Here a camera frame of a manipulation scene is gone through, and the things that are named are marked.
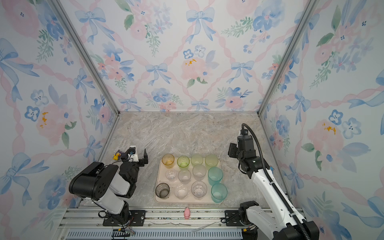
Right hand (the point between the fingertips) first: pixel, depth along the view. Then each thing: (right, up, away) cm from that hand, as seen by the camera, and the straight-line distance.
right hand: (236, 145), depth 81 cm
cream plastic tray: (-33, -23, +3) cm, 40 cm away
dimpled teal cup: (-11, -17, +2) cm, 21 cm away
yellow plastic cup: (-39, -10, +11) cm, 42 cm away
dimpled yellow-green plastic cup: (-12, -12, +15) cm, 23 cm away
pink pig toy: (-26, -33, -6) cm, 43 cm away
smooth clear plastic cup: (-20, -24, +1) cm, 32 cm away
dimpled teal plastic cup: (-9, -25, -1) cm, 27 cm away
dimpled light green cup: (-21, -10, +11) cm, 26 cm away
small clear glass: (-36, -18, +6) cm, 41 cm away
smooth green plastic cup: (-29, -12, +9) cm, 33 cm away
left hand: (-56, -3, +7) cm, 57 cm away
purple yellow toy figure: (-71, -8, +11) cm, 72 cm away
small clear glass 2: (-30, -25, 0) cm, 39 cm away
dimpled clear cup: (-28, -19, +6) cm, 35 cm away
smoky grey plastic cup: (-40, -25, +1) cm, 47 cm away
